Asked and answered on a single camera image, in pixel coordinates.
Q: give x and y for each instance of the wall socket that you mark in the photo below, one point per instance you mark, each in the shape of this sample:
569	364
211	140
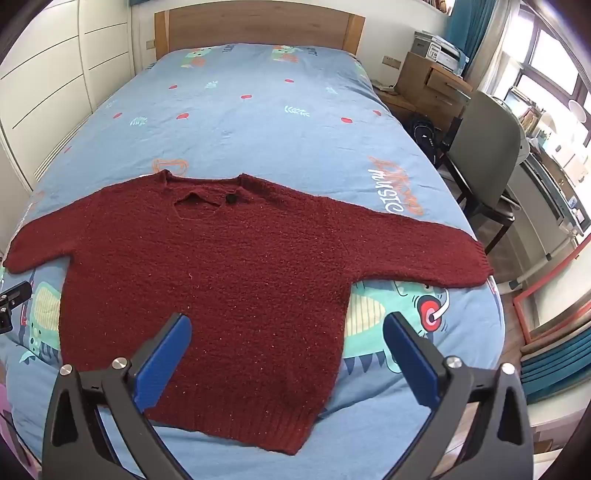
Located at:
391	61

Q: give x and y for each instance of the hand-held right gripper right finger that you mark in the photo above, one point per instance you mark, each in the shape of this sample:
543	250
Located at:
413	364

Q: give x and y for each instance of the white printer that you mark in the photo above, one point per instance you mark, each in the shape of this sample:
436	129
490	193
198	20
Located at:
438	53

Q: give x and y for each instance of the black bag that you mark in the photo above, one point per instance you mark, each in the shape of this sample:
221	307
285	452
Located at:
422	134

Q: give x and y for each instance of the blue printed bed sheet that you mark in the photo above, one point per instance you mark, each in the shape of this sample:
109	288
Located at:
258	129

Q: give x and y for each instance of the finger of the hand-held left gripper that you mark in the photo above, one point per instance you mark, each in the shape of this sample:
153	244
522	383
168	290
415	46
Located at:
14	300

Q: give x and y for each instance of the teal slatted object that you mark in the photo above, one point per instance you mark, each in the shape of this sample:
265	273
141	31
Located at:
554	369

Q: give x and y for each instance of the wooden drawer cabinet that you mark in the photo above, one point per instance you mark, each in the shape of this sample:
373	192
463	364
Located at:
418	81

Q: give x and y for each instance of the dark red knit sweater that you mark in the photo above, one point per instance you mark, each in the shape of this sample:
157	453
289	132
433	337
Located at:
221	277

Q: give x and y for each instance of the cluttered white desk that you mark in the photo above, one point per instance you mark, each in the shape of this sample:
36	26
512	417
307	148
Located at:
549	194

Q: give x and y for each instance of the grey chair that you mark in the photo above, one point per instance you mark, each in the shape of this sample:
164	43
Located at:
485	147

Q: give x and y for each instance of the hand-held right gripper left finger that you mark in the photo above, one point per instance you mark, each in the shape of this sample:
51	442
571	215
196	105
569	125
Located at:
164	364

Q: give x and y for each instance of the teal curtain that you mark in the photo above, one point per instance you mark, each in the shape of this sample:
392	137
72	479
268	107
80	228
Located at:
466	27

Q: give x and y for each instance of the wooden headboard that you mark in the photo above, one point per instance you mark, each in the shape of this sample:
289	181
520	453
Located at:
258	27

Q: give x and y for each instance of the red framed board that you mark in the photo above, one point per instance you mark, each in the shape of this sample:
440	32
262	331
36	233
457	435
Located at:
524	314

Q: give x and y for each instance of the window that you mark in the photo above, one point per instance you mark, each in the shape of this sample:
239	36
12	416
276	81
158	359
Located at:
549	60

